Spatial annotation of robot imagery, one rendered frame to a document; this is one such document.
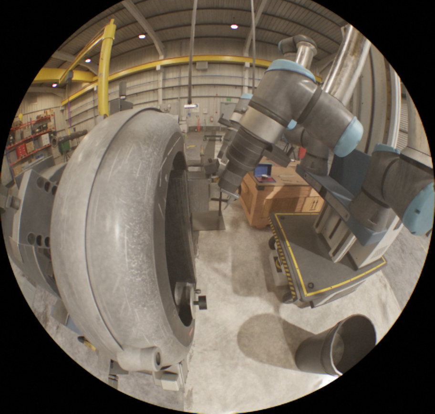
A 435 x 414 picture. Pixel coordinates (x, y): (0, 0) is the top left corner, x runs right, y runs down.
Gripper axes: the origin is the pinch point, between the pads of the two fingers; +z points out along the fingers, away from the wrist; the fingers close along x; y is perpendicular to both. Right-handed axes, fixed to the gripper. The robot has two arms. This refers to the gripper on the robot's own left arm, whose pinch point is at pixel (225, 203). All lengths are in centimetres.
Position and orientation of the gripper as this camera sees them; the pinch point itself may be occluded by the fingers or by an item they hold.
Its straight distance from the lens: 40.4
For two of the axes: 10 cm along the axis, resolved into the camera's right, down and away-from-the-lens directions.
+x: -2.0, 5.9, -7.8
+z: -4.0, 6.8, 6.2
